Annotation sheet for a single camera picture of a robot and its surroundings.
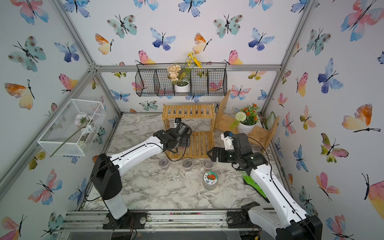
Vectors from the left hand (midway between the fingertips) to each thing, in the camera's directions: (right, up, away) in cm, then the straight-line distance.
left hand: (184, 137), depth 86 cm
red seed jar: (+14, -16, +1) cm, 21 cm away
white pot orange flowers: (+37, +10, +4) cm, 39 cm away
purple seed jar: (-12, -15, +2) cm, 20 cm away
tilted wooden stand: (+29, +8, +19) cm, 35 cm away
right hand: (+17, -7, -10) cm, 21 cm away
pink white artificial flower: (-48, +9, -12) cm, 50 cm away
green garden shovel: (+37, -25, 0) cm, 44 cm away
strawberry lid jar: (+14, -22, -7) cm, 27 cm away
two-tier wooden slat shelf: (+10, +13, +30) cm, 34 cm away
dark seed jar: (+2, -16, +1) cm, 16 cm away
